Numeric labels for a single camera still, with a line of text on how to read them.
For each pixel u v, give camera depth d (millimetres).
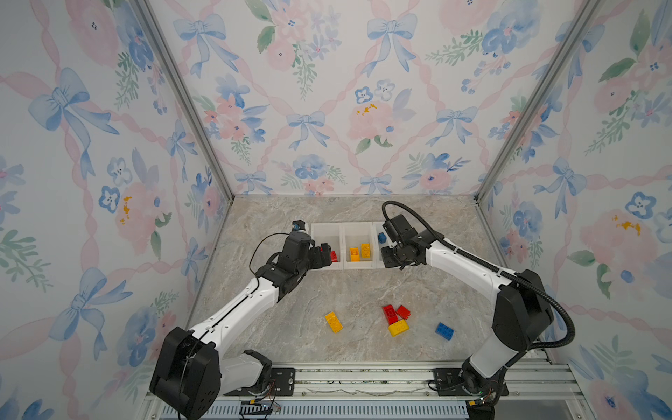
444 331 819
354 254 977
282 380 746
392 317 855
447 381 733
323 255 740
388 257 782
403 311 872
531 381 762
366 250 1001
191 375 399
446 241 587
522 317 450
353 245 1055
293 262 618
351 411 703
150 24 706
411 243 636
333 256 994
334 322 841
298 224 732
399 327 833
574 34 723
